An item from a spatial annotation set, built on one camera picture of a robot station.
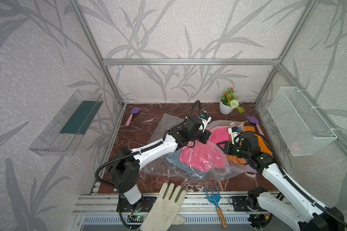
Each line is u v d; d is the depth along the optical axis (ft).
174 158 2.58
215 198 2.47
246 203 2.39
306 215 1.34
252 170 1.89
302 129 2.10
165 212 2.33
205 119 2.27
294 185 1.50
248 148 1.97
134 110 3.77
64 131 2.12
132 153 1.50
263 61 3.12
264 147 3.06
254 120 3.55
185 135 2.03
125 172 1.42
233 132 2.36
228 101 3.35
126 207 2.37
